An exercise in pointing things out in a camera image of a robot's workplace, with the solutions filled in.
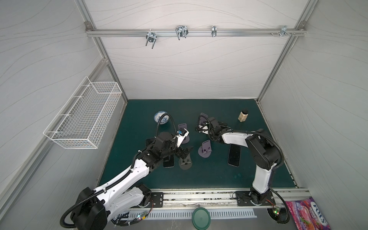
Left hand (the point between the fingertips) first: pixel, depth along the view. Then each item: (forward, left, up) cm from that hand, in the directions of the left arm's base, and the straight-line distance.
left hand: (189, 139), depth 77 cm
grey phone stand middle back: (+11, +2, -18) cm, 21 cm away
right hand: (+22, -18, -10) cm, 30 cm away
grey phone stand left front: (-9, +2, -12) cm, 15 cm away
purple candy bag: (-31, -57, -15) cm, 66 cm away
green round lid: (-34, -6, -7) cm, 35 cm away
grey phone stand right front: (-1, -10, -12) cm, 16 cm away
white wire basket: (0, +52, +14) cm, 54 cm away
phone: (-1, -29, -16) cm, 33 cm away
